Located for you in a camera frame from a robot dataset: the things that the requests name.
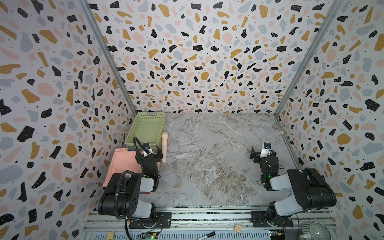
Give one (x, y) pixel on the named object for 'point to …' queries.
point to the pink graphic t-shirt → (123, 162)
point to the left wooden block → (110, 235)
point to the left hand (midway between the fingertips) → (147, 146)
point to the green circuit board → (152, 236)
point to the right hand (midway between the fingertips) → (260, 144)
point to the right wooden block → (238, 228)
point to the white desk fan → (315, 231)
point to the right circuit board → (277, 234)
